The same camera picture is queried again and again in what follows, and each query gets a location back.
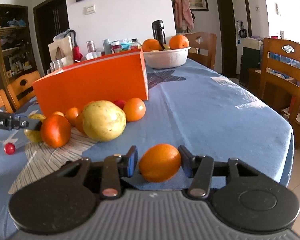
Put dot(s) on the blue patterned tablecloth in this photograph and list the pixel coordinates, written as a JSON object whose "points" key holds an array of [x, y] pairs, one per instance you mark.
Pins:
{"points": [[190, 105]]}

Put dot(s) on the paper shopping bag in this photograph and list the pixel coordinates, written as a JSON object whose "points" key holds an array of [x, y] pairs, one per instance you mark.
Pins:
{"points": [[62, 50]]}

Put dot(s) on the orange beside box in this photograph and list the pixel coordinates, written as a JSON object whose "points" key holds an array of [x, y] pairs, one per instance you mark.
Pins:
{"points": [[134, 109]]}

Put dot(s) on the red folded umbrella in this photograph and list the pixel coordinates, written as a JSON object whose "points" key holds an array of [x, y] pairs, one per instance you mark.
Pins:
{"points": [[75, 48]]}

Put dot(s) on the wooden chair left side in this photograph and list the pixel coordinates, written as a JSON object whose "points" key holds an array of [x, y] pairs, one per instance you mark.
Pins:
{"points": [[19, 92]]}

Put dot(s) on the white fruit bowl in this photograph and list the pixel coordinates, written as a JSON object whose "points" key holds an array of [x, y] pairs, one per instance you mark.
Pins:
{"points": [[167, 58]]}

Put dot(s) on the large yellow pear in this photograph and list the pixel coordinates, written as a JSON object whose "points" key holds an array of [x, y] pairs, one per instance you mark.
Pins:
{"points": [[103, 120]]}

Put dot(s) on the red-orange tomato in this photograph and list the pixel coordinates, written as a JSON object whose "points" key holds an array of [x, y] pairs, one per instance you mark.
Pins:
{"points": [[55, 131]]}

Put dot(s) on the orange cardboard box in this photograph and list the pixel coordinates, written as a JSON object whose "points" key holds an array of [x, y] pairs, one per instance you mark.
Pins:
{"points": [[119, 76]]}

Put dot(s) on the wooden chair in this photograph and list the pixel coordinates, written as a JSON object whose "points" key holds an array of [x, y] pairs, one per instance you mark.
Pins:
{"points": [[288, 49], [19, 92]]}

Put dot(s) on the pink garment hanging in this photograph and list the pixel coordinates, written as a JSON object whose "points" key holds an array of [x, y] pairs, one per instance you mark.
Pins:
{"points": [[183, 15]]}

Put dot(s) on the wooden chair right side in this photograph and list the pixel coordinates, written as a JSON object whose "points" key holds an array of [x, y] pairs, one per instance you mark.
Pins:
{"points": [[288, 49]]}

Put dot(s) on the red fruit behind pear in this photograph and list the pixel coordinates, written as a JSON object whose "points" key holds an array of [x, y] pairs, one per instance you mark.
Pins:
{"points": [[120, 103]]}

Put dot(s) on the small orange behind pear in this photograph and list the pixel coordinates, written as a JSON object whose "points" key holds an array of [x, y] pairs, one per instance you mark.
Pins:
{"points": [[71, 115]]}

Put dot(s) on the black thermos bottle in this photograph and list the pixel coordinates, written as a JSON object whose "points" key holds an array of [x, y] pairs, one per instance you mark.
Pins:
{"points": [[158, 31]]}

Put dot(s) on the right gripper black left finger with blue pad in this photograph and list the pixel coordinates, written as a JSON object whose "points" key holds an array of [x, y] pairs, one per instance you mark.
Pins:
{"points": [[83, 178]]}

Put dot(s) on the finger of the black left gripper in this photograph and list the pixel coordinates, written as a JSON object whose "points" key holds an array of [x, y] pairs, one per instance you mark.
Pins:
{"points": [[9, 121]]}

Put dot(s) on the small yellow fruit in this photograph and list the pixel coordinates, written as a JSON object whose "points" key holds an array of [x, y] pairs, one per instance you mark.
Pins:
{"points": [[34, 136]]}

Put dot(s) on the small red cherry tomato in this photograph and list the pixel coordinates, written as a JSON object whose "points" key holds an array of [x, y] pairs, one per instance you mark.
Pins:
{"points": [[9, 148]]}

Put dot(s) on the dark wooden shelf cabinet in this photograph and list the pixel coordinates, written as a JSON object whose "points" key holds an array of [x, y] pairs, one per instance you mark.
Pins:
{"points": [[16, 50]]}

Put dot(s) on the wooden chair far end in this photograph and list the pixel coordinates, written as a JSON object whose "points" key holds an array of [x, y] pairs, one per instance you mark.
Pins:
{"points": [[205, 48]]}

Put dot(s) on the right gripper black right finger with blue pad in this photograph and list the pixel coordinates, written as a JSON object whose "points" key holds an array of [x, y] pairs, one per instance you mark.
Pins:
{"points": [[201, 169]]}

